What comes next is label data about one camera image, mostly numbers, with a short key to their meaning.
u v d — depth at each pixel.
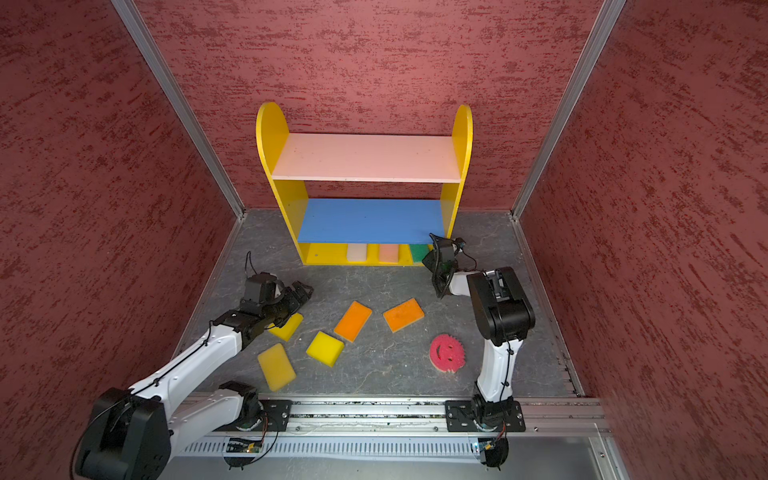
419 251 1.07
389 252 1.07
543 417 0.76
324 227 0.90
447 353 0.83
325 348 0.85
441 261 0.81
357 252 1.04
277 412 0.74
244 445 0.72
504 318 0.51
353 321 0.90
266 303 0.67
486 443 0.72
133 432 0.39
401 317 0.90
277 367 0.82
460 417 0.74
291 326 0.87
